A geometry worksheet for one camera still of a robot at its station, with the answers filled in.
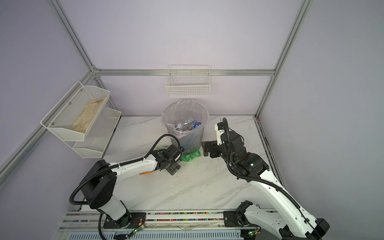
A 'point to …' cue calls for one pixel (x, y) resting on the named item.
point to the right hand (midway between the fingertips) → (209, 141)
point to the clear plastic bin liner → (184, 117)
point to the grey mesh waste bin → (192, 142)
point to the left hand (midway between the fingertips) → (168, 162)
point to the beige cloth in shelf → (83, 120)
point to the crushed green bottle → (188, 157)
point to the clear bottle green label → (159, 148)
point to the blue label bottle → (194, 126)
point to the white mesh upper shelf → (75, 116)
